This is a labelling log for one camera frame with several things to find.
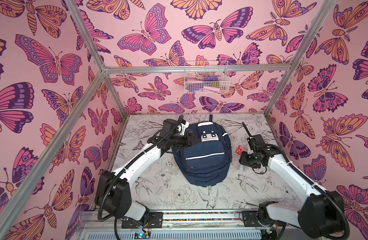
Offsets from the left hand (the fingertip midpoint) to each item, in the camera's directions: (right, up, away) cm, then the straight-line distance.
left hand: (199, 140), depth 76 cm
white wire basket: (+6, +39, +18) cm, 44 cm away
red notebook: (+28, -8, +23) cm, 38 cm away
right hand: (+25, -12, +8) cm, 29 cm away
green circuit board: (-28, -46, -4) cm, 54 cm away
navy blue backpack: (+5, -14, +7) cm, 16 cm away
